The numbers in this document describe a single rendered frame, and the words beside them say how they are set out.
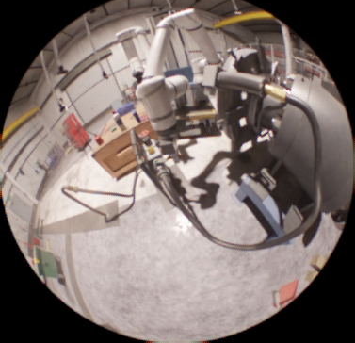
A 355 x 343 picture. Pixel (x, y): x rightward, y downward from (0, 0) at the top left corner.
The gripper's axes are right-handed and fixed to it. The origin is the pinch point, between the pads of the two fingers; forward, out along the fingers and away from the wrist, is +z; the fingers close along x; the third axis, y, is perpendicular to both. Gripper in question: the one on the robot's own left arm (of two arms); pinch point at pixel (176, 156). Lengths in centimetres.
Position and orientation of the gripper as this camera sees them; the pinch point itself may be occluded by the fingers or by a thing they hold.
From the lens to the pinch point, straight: 47.7
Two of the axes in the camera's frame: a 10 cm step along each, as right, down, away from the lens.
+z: 2.3, 6.1, 7.6
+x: -0.5, 7.8, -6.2
